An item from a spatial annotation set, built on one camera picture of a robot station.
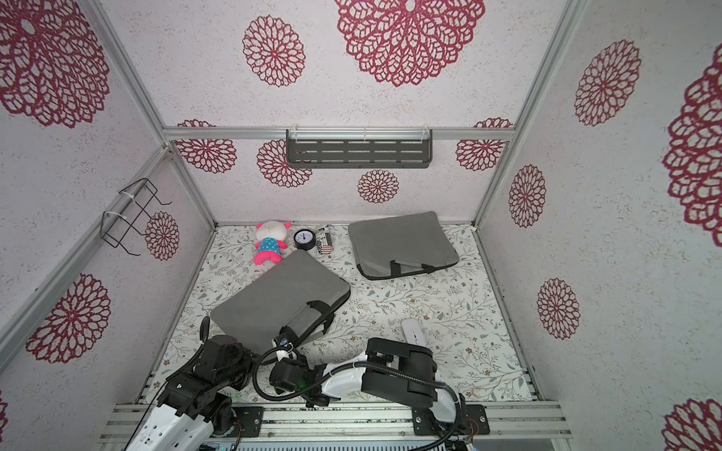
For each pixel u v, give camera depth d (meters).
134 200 0.78
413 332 0.88
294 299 0.94
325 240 1.12
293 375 0.63
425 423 0.73
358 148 0.95
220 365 0.63
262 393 0.64
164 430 0.51
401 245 1.13
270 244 1.04
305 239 1.13
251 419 0.74
